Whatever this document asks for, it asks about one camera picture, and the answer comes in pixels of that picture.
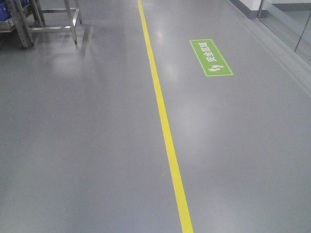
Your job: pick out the glass partition panel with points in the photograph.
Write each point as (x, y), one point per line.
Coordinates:
(291, 29)

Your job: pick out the steel rack with perforated uprights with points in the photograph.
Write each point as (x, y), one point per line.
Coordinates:
(23, 29)

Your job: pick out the blue plastic bin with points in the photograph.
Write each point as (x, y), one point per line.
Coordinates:
(7, 9)

